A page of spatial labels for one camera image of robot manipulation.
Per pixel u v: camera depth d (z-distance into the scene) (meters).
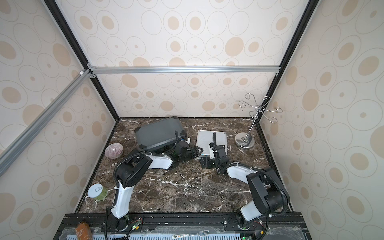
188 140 0.92
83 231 0.69
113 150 0.98
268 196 0.44
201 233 0.70
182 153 0.79
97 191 0.79
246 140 1.06
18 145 0.54
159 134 0.97
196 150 0.87
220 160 0.71
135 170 0.54
